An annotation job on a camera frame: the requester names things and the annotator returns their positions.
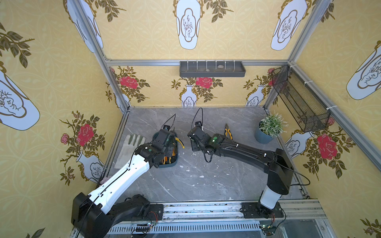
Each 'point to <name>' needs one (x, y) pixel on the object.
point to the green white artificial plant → (272, 124)
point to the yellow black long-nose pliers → (180, 142)
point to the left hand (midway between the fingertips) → (168, 145)
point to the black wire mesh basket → (309, 117)
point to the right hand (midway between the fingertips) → (195, 143)
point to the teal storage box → (170, 156)
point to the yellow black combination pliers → (228, 130)
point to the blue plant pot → (261, 137)
